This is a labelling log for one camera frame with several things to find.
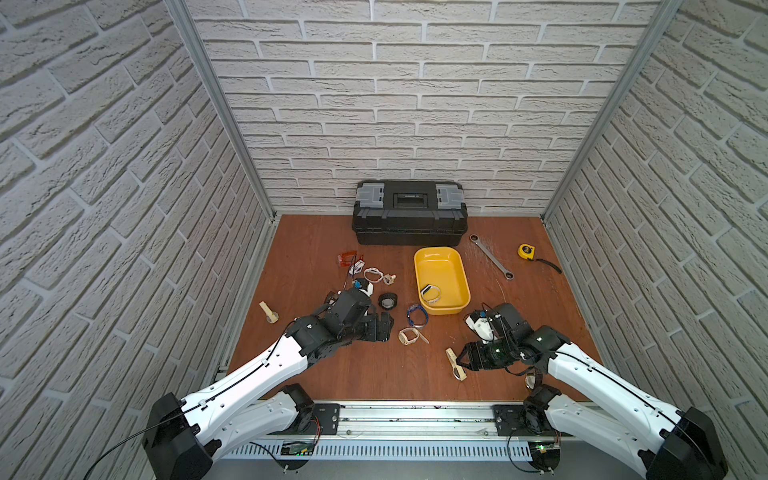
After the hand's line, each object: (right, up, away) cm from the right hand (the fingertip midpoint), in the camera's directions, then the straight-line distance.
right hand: (469, 361), depth 78 cm
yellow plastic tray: (-4, +20, +20) cm, 28 cm away
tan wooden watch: (-58, +9, +11) cm, 59 cm away
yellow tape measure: (+29, +29, +28) cm, 50 cm away
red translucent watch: (-37, +26, +26) cm, 52 cm away
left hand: (-23, +12, -2) cm, 26 cm away
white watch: (-8, +15, +19) cm, 26 cm away
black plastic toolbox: (-15, +42, +19) cm, 49 cm away
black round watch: (-22, +13, +15) cm, 30 cm away
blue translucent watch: (-13, +9, +14) cm, 21 cm away
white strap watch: (-23, +20, +22) cm, 37 cm away
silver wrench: (+19, +21, +23) cm, 37 cm away
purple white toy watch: (-33, +23, +23) cm, 46 cm away
